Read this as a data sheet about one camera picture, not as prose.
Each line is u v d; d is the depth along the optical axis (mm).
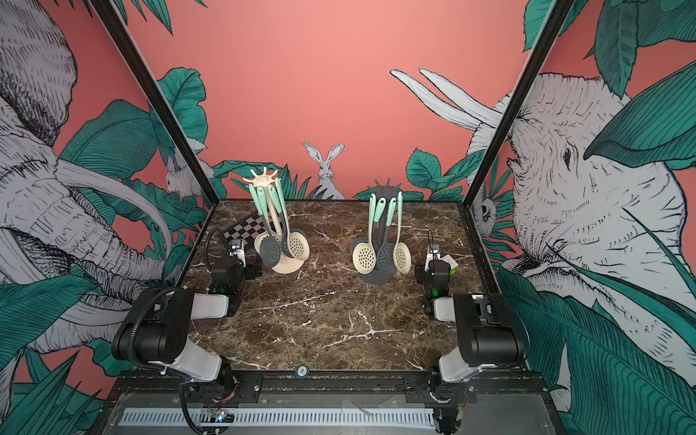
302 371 775
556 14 698
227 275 725
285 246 874
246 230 1053
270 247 892
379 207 689
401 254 884
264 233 864
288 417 701
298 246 903
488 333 463
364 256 877
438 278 725
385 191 687
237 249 807
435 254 800
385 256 866
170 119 927
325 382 766
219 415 701
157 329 455
